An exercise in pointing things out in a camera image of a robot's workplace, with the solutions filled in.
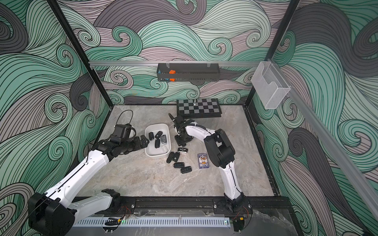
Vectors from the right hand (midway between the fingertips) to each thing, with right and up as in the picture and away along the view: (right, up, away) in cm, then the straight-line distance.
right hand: (183, 141), depth 98 cm
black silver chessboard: (+10, +24, +16) cm, 30 cm away
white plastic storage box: (-12, -4, -4) cm, 14 cm away
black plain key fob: (-9, -9, -8) cm, 14 cm away
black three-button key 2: (-3, -12, -10) cm, 16 cm away
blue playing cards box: (+12, -10, -10) cm, 18 cm away
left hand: (-23, +3, -18) cm, 29 cm away
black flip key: (-18, +4, +3) cm, 18 cm away
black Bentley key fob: (0, -5, -5) cm, 7 cm away
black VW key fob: (-24, +3, +8) cm, 26 cm away
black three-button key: (-17, -1, -2) cm, 18 cm away
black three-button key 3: (+2, -15, -13) cm, 19 cm away
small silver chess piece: (+9, +28, +19) cm, 35 cm away
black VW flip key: (-5, -8, -8) cm, 12 cm away
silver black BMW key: (-14, +2, 0) cm, 14 cm away
